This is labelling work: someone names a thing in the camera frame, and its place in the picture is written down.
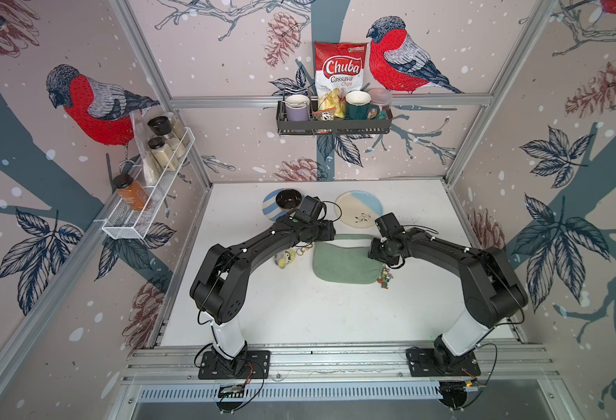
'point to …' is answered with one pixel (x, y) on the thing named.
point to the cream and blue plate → (359, 208)
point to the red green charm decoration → (386, 276)
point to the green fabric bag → (346, 260)
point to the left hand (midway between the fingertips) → (334, 227)
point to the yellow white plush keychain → (286, 258)
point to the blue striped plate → (270, 207)
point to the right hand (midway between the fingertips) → (371, 252)
